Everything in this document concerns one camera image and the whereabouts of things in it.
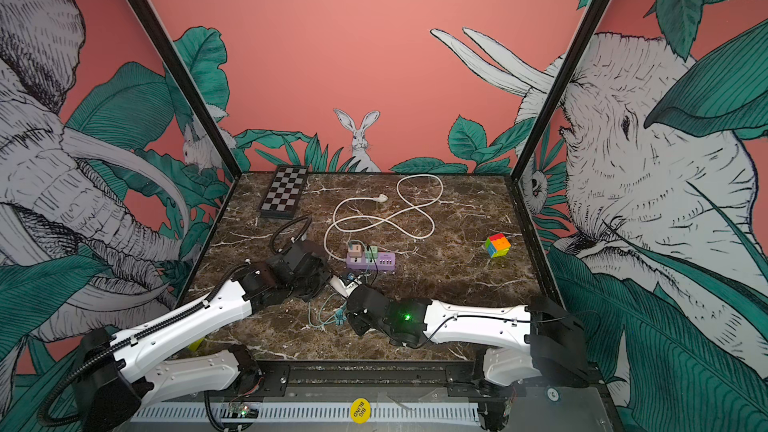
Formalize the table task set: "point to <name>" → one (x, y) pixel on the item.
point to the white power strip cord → (388, 227)
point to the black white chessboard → (281, 197)
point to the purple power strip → (385, 261)
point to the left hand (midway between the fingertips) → (343, 269)
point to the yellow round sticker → (360, 411)
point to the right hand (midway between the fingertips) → (348, 301)
